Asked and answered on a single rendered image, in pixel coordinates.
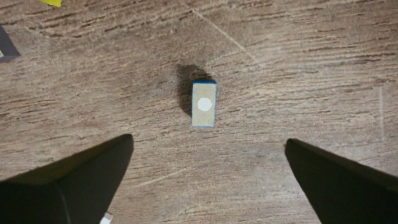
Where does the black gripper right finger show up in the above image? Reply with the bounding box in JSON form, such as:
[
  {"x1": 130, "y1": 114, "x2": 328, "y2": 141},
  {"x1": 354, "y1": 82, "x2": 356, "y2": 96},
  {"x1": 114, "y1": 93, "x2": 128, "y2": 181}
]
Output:
[{"x1": 284, "y1": 138, "x2": 398, "y2": 224}]

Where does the yellow sponge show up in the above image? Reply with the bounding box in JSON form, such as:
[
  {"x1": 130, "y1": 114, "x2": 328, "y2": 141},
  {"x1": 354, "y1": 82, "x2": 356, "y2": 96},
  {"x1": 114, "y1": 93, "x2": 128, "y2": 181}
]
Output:
[{"x1": 39, "y1": 0, "x2": 61, "y2": 7}]

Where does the blue block with black patch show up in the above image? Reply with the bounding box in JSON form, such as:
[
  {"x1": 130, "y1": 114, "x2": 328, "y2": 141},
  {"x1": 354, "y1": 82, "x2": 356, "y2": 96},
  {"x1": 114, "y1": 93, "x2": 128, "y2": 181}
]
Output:
[{"x1": 191, "y1": 80, "x2": 217, "y2": 127}]

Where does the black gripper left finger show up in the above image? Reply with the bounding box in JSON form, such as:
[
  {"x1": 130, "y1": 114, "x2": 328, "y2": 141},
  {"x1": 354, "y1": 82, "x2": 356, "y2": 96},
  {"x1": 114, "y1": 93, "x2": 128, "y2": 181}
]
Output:
[{"x1": 0, "y1": 134, "x2": 134, "y2": 224}]

